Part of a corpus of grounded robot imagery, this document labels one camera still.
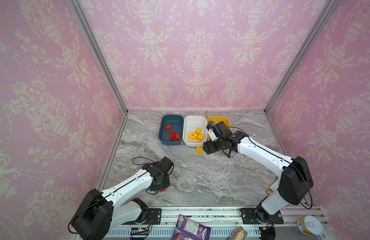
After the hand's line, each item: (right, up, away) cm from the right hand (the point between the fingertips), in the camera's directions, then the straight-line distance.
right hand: (210, 145), depth 86 cm
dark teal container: (-21, +14, +27) cm, 37 cm away
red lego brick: (-23, +4, +17) cm, 29 cm away
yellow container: (+10, +16, +31) cm, 36 cm away
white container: (-11, +13, +27) cm, 32 cm away
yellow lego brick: (-6, +8, +20) cm, 22 cm away
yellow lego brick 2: (-4, +3, +17) cm, 17 cm away
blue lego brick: (+6, +14, +34) cm, 38 cm away
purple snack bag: (-13, -36, -17) cm, 42 cm away
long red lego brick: (-27, -25, -3) cm, 36 cm away
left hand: (-25, -23, -3) cm, 34 cm away
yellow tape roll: (-9, +4, +17) cm, 20 cm away
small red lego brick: (-27, +10, +24) cm, 38 cm away
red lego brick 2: (-19, +3, +12) cm, 23 cm away
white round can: (+43, -34, -18) cm, 57 cm away
